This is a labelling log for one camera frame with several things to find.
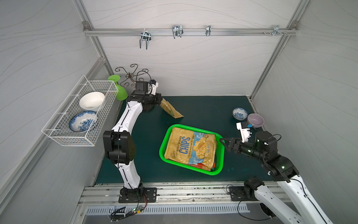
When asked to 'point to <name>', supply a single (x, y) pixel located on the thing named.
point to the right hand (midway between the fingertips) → (223, 139)
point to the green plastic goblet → (122, 94)
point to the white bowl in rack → (92, 101)
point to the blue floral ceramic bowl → (239, 114)
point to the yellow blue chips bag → (191, 147)
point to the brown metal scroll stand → (130, 75)
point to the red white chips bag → (208, 164)
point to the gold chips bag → (168, 107)
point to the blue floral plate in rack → (82, 121)
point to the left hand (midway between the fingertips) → (162, 97)
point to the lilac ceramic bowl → (256, 119)
